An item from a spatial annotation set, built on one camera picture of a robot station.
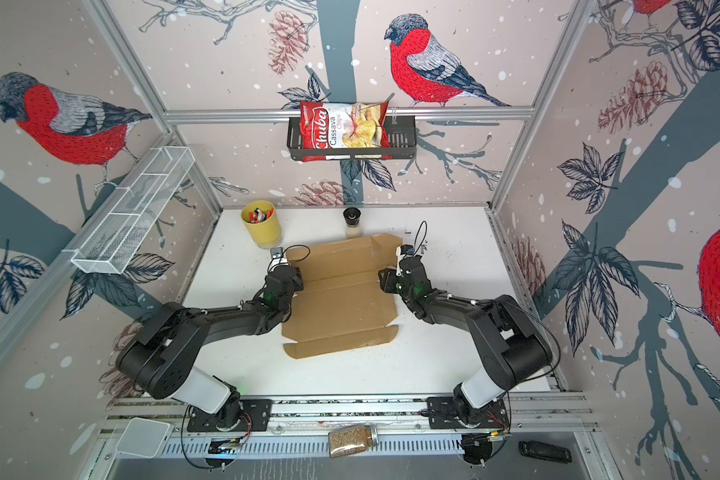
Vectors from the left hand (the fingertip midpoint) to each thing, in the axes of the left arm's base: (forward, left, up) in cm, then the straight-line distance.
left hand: (290, 266), depth 92 cm
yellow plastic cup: (+19, +13, +1) cm, 23 cm away
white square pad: (-43, +30, -9) cm, 53 cm away
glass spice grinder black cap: (+19, -19, +1) cm, 27 cm away
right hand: (-2, -28, -3) cm, 29 cm away
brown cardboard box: (-10, -16, -9) cm, 21 cm away
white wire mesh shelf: (-6, +38, +21) cm, 44 cm away
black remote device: (-47, -64, -5) cm, 79 cm away
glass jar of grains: (-44, -21, -4) cm, 49 cm away
